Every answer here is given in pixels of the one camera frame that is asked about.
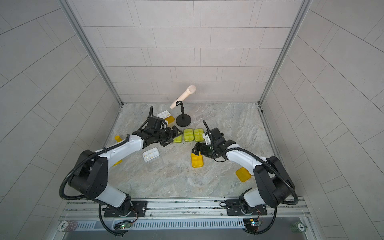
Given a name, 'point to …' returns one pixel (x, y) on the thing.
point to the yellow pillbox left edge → (118, 138)
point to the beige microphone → (190, 90)
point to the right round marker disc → (301, 227)
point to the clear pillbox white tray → (153, 159)
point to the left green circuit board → (122, 225)
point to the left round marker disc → (63, 226)
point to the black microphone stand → (182, 120)
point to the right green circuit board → (252, 222)
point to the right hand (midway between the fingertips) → (197, 152)
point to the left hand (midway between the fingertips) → (181, 135)
